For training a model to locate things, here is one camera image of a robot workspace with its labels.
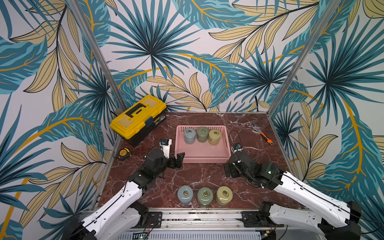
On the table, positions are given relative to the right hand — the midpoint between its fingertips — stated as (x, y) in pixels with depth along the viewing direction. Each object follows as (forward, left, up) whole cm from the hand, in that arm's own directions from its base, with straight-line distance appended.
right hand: (232, 164), depth 74 cm
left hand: (+7, +28, -1) cm, 29 cm away
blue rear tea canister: (+25, +21, -10) cm, 34 cm away
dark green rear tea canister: (+26, +12, -10) cm, 30 cm away
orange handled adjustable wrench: (+35, -29, -17) cm, 48 cm away
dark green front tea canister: (-12, +14, -10) cm, 21 cm away
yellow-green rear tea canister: (+23, +5, -10) cm, 26 cm away
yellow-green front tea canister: (-12, +5, -9) cm, 16 cm away
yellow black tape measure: (+15, +61, -14) cm, 65 cm away
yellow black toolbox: (+26, +54, 0) cm, 60 cm away
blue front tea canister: (-11, +24, -9) cm, 28 cm away
